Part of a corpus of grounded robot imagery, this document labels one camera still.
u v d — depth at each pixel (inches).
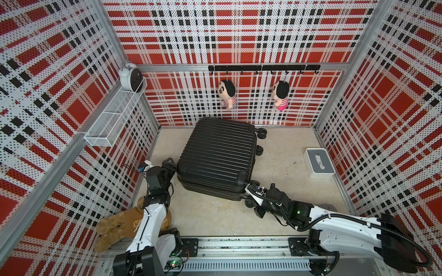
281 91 37.5
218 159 30.9
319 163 37.7
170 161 31.4
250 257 28.3
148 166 28.0
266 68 35.2
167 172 26.7
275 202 21.9
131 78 30.9
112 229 28.1
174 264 27.3
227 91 35.8
